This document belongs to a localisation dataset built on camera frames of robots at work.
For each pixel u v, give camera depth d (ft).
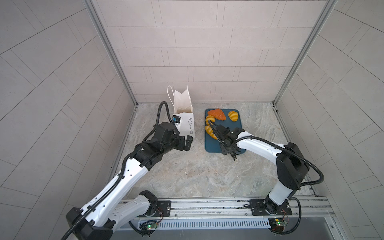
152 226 2.11
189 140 2.03
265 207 2.09
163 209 2.33
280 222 2.23
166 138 1.68
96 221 1.18
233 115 3.44
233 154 2.51
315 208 2.40
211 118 3.42
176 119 1.98
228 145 2.10
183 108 3.26
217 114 3.44
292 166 1.46
